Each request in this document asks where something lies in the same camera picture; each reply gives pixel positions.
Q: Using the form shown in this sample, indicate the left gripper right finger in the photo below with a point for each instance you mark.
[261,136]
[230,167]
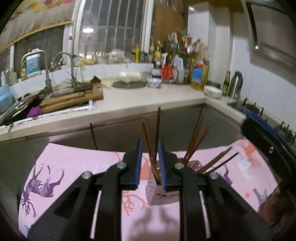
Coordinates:
[210,209]

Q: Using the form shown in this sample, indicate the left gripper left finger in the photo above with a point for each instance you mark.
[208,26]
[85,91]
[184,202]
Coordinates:
[90,209]

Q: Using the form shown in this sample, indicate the brown chopstick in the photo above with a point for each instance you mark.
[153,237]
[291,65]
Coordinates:
[193,139]
[196,146]
[213,161]
[144,127]
[223,163]
[151,154]

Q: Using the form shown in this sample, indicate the person's right hand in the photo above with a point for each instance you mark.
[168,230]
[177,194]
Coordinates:
[278,210]

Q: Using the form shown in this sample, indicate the black gas stove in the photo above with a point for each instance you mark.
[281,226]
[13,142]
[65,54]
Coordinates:
[286,134]

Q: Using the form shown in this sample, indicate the pink smiley utensil holder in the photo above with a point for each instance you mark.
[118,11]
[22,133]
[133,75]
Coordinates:
[159,194]

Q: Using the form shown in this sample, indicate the brown chopstick in holder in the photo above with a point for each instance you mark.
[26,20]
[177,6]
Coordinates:
[151,154]

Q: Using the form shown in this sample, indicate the steel thermos kettle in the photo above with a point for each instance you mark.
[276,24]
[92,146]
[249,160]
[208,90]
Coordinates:
[235,85]

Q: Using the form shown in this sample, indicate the green glass bottle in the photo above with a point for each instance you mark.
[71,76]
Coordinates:
[226,83]

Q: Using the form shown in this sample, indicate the white bowl on counter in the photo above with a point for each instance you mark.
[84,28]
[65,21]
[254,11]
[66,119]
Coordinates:
[212,92]

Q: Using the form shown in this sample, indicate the wooden cutting board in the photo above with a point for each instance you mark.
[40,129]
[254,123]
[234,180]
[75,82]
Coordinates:
[57,103]

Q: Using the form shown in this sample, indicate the large cooking oil bottle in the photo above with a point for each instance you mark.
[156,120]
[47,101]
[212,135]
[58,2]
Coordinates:
[200,71]

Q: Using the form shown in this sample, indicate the chrome faucet left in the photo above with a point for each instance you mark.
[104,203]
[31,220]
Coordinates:
[48,82]

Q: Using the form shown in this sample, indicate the chrome faucet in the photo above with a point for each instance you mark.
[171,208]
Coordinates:
[48,82]
[71,66]

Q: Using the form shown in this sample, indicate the round dark tray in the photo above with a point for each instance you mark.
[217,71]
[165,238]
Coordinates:
[129,85]

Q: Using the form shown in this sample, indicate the range hood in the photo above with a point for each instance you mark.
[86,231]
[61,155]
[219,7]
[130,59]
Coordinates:
[271,31]

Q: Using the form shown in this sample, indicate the patterned small bowl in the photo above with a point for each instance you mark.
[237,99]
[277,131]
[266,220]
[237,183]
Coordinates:
[153,82]

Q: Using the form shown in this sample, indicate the white plastic jug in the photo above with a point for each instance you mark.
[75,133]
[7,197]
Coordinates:
[179,65]

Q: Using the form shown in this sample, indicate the blue plastic container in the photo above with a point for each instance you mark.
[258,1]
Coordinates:
[6,98]

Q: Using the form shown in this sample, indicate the red snack packet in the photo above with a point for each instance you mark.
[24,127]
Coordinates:
[166,73]

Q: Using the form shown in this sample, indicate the chrome faucet right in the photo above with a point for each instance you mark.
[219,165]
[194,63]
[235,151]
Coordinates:
[71,66]

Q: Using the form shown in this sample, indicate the blue label detergent jug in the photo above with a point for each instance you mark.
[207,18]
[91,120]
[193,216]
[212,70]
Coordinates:
[33,63]

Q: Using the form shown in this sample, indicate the fruit pattern window blind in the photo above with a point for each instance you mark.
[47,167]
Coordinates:
[34,16]

